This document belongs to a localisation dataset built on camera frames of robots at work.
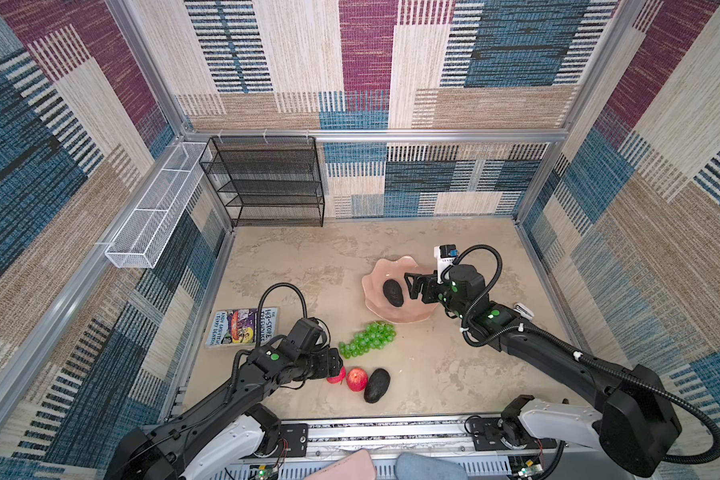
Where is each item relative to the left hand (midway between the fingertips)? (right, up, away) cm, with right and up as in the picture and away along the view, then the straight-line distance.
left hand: (332, 361), depth 80 cm
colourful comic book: (-29, +7, +9) cm, 31 cm away
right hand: (+23, +22, +1) cm, 32 cm away
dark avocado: (+17, +16, +13) cm, 27 cm away
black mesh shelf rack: (-27, +55, +31) cm, 68 cm away
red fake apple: (+7, -4, -2) cm, 8 cm away
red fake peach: (+2, -4, -1) cm, 5 cm away
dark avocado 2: (+11, -5, -3) cm, 13 cm away
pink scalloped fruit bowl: (+23, +11, +15) cm, 30 cm away
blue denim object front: (+20, -19, -13) cm, 30 cm away
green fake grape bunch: (+11, +5, +4) cm, 13 cm away
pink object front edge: (+6, -20, -11) cm, 23 cm away
